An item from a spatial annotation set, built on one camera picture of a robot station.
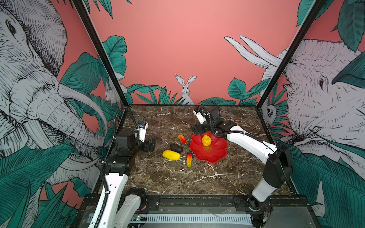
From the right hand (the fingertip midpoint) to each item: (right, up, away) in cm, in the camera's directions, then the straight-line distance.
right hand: (194, 122), depth 83 cm
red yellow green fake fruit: (-3, -24, +4) cm, 25 cm away
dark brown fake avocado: (-12, -17, +8) cm, 22 cm away
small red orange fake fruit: (-8, -12, +15) cm, 21 cm away
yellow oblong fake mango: (-14, -21, +5) cm, 26 cm away
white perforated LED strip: (+1, -49, -13) cm, 50 cm away
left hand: (-26, -6, -11) cm, 28 cm away
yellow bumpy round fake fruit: (+8, -12, +10) cm, 18 cm away
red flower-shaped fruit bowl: (+15, -20, +10) cm, 27 cm away
